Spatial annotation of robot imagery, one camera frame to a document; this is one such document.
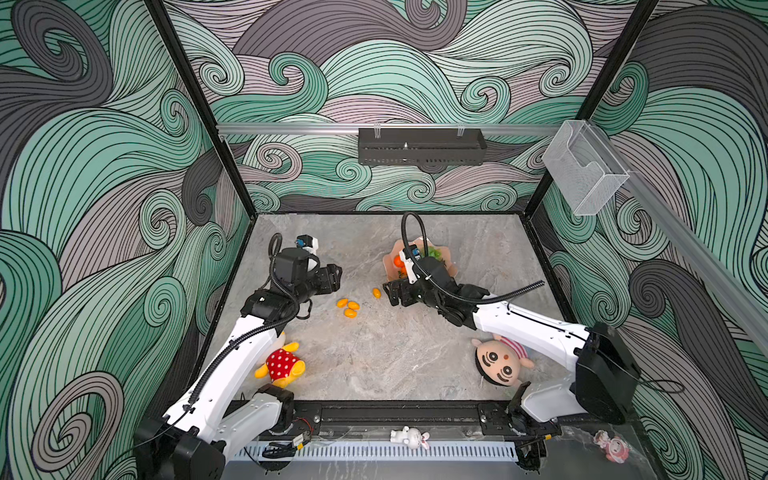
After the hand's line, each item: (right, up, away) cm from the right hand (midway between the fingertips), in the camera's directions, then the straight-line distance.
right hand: (397, 281), depth 81 cm
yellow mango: (-17, -9, +13) cm, 23 cm away
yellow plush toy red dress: (-31, -22, -4) cm, 38 cm away
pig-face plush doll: (+26, -19, -6) cm, 33 cm away
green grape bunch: (+14, +7, +19) cm, 25 cm away
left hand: (-17, +4, -4) cm, 18 cm away
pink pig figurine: (+49, -36, -14) cm, 63 cm away
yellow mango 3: (-14, -12, +11) cm, 21 cm away
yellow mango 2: (-13, -10, +13) cm, 21 cm away
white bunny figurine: (+3, -35, -13) cm, 37 cm away
